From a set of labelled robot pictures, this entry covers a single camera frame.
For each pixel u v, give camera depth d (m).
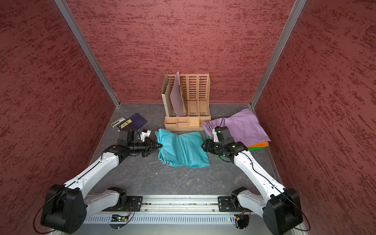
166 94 0.85
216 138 0.72
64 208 0.39
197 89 1.13
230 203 0.72
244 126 0.94
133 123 1.07
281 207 0.38
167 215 0.71
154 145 0.74
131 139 0.68
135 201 0.74
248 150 0.55
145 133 0.78
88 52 0.88
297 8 0.71
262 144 0.85
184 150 0.86
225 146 0.61
